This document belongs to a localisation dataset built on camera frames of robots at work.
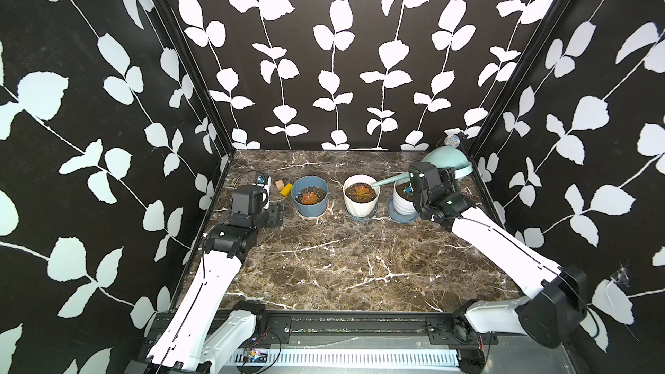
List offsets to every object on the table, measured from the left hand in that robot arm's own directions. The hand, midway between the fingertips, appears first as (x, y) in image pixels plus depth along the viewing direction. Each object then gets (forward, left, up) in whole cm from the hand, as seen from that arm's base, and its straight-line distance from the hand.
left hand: (268, 199), depth 76 cm
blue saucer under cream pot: (+5, -32, -23) cm, 39 cm away
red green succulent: (+11, -30, -14) cm, 35 cm away
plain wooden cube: (+22, +2, -21) cm, 30 cm away
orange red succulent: (+9, -11, -14) cm, 20 cm away
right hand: (+4, -56, +9) cm, 57 cm away
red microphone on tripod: (+20, -62, +3) cm, 65 cm away
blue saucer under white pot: (+5, -45, -22) cm, 50 cm away
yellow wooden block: (+18, -1, -20) cm, 27 cm away
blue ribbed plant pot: (+17, -11, -15) cm, 25 cm away
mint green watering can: (+10, -57, +5) cm, 58 cm away
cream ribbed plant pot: (+5, -29, -15) cm, 33 cm away
